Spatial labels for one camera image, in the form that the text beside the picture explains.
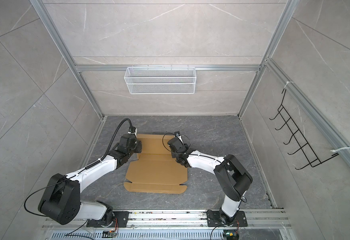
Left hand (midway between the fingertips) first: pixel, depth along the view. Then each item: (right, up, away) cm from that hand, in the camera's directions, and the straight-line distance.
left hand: (137, 138), depth 89 cm
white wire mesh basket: (+12, +39, +11) cm, 42 cm away
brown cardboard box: (+12, -19, -3) cm, 23 cm away
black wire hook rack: (+80, -6, -29) cm, 85 cm away
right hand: (+25, -5, +4) cm, 25 cm away
